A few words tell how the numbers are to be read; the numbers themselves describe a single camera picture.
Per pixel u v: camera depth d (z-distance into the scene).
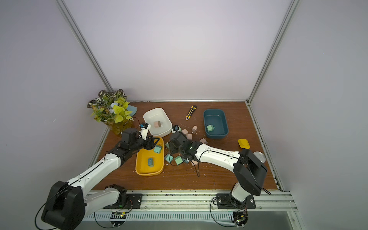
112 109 0.85
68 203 0.40
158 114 1.09
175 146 0.61
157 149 0.89
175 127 0.73
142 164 0.86
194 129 1.00
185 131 0.99
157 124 1.03
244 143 0.95
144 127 0.74
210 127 1.00
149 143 0.74
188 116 1.10
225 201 0.73
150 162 0.83
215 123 1.07
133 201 0.74
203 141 0.95
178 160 0.86
